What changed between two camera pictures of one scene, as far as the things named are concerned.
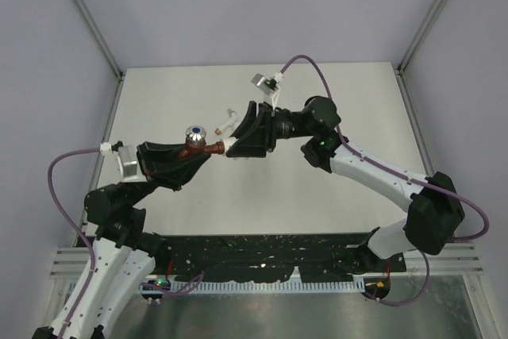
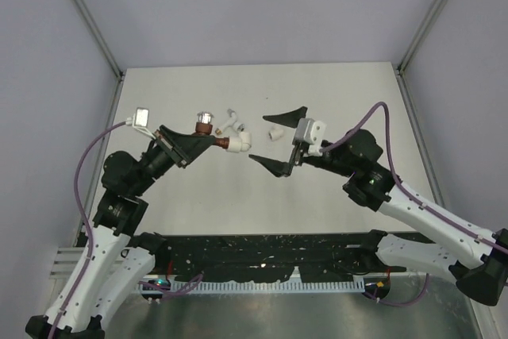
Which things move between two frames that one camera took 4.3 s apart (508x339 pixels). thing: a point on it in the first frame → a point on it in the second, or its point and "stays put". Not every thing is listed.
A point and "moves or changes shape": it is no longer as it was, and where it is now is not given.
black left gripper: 150,154 → 201,142
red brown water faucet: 195,143 moves or changes shape
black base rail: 317,258 stays put
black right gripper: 261,137 → 280,167
